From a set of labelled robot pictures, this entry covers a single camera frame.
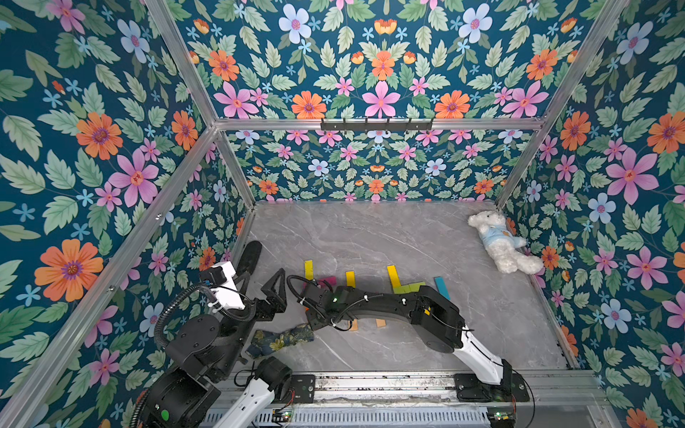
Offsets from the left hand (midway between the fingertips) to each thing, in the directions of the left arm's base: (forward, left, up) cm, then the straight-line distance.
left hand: (272, 274), depth 56 cm
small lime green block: (+13, -40, -37) cm, 56 cm away
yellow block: (+22, 0, -36) cm, 43 cm away
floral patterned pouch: (-3, +11, -34) cm, 36 cm away
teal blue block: (+12, -49, -38) cm, 63 cm away
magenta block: (+17, -9, -37) cm, 42 cm away
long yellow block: (+17, -16, -37) cm, 44 cm away
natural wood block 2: (0, -25, -35) cm, 43 cm away
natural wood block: (0, -16, -36) cm, 39 cm away
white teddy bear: (+23, -72, -29) cm, 81 cm away
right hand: (+6, -4, -36) cm, 37 cm away
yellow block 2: (+17, -32, -36) cm, 51 cm away
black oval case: (+28, +22, -34) cm, 49 cm away
